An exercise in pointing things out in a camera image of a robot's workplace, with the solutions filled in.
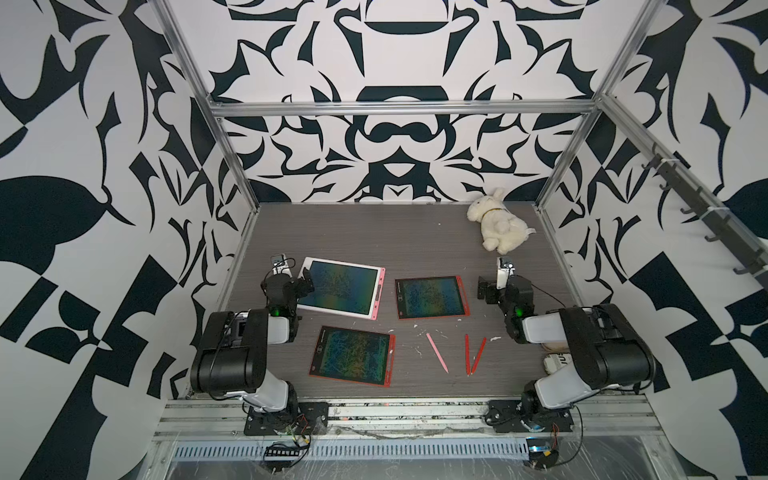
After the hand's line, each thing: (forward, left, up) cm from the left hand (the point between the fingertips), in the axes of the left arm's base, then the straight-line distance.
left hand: (285, 268), depth 94 cm
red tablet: (-8, -45, -7) cm, 46 cm away
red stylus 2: (-26, -56, -8) cm, 62 cm away
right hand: (-3, -66, -2) cm, 66 cm away
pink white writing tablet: (-4, -17, -7) cm, 19 cm away
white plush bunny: (+10, -70, +4) cm, 70 cm away
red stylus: (-30, -52, -7) cm, 61 cm away
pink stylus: (-25, -44, -7) cm, 51 cm away
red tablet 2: (-25, -22, -7) cm, 34 cm away
